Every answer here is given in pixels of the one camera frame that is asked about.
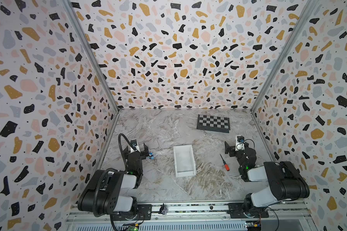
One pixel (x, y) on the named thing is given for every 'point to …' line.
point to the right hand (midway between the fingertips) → (234, 138)
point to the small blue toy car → (151, 156)
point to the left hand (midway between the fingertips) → (137, 143)
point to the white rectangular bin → (184, 160)
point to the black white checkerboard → (213, 123)
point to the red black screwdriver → (226, 166)
